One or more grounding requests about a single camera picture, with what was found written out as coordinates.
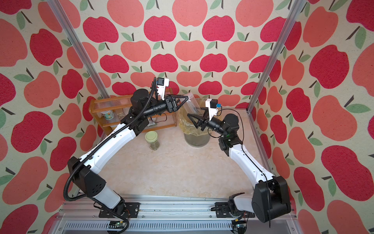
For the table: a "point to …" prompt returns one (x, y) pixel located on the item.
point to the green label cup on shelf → (108, 114)
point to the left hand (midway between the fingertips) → (187, 102)
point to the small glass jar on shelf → (121, 115)
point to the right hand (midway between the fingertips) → (192, 114)
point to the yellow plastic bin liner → (186, 124)
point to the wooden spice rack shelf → (121, 104)
